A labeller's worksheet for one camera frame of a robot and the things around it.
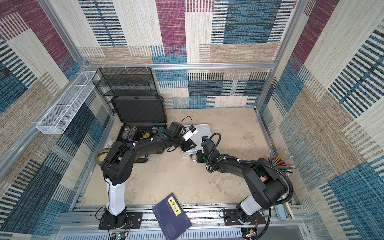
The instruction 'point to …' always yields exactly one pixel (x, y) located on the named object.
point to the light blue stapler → (280, 212)
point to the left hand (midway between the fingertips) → (194, 144)
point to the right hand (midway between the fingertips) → (200, 155)
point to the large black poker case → (138, 117)
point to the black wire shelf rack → (124, 81)
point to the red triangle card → (144, 131)
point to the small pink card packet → (110, 144)
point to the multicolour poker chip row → (129, 133)
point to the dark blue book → (171, 217)
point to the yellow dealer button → (146, 135)
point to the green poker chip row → (160, 129)
